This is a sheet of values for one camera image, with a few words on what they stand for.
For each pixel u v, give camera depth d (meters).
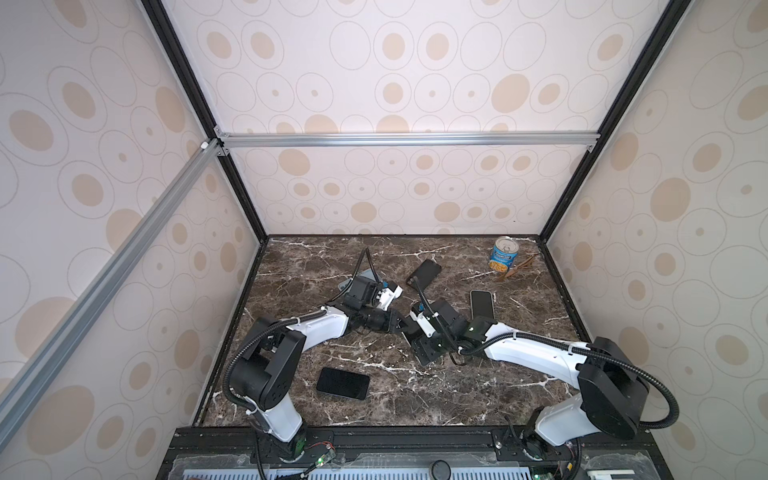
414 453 0.73
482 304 1.00
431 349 0.75
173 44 0.71
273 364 0.46
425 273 1.10
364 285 0.73
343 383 0.84
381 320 0.78
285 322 0.50
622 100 0.82
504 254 1.03
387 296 0.83
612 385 0.43
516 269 1.12
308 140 1.84
